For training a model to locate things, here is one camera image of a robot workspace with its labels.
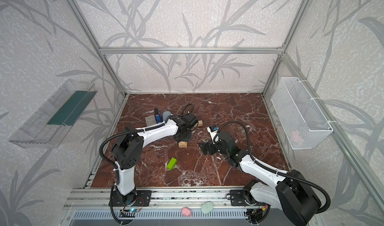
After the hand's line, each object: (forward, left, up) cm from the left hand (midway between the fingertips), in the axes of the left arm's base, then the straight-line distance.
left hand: (188, 134), depth 92 cm
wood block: (-6, +3, -1) cm, 7 cm away
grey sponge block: (+12, +27, -3) cm, 29 cm away
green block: (-17, +8, -2) cm, 19 cm away
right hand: (-4, -11, +7) cm, 13 cm away
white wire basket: (-11, -50, +32) cm, 60 cm away
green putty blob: (-37, -11, -1) cm, 39 cm away
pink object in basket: (-8, -56, +16) cm, 59 cm away
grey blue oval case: (+17, +18, -3) cm, 25 cm away
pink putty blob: (-39, -2, 0) cm, 39 cm away
